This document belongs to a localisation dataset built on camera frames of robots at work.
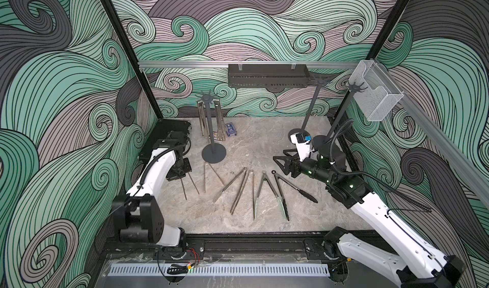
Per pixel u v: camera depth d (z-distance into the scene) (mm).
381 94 726
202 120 784
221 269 697
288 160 590
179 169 713
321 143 1065
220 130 832
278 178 925
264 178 923
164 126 1115
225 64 936
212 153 1033
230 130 1131
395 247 423
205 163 997
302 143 574
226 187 895
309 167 584
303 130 1043
